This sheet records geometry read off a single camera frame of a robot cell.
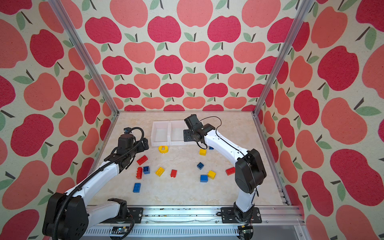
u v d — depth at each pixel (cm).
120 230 72
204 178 86
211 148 98
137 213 75
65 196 43
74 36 79
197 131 62
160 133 108
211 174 87
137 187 82
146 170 86
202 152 96
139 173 87
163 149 96
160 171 88
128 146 67
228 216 74
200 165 91
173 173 88
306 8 69
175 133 107
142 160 93
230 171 90
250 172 49
